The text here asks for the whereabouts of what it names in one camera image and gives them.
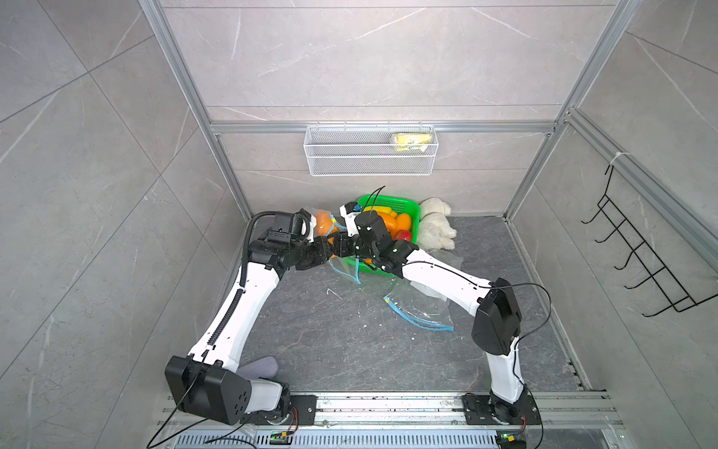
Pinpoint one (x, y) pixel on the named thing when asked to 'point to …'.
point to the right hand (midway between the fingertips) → (330, 238)
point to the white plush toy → (435, 229)
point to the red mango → (404, 235)
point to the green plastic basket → (406, 205)
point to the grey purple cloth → (265, 368)
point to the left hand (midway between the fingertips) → (334, 248)
